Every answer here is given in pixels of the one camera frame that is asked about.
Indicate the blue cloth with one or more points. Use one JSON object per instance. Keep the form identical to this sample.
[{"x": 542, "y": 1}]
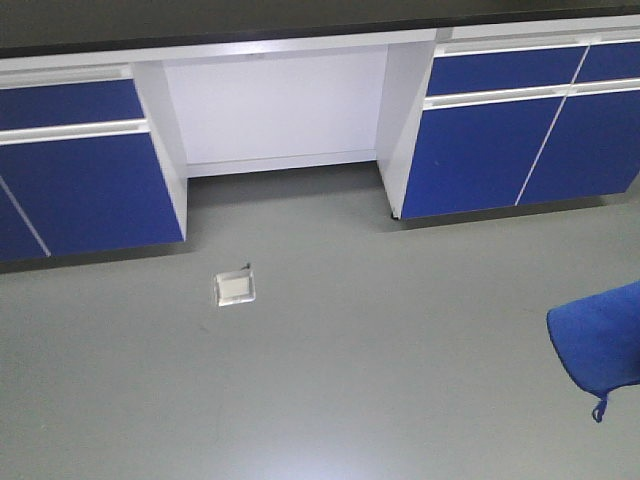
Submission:
[{"x": 600, "y": 345}]

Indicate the metal floor socket box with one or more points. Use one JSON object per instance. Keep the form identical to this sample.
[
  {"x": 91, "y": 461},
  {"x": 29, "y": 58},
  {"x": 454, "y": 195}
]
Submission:
[{"x": 235, "y": 287}]

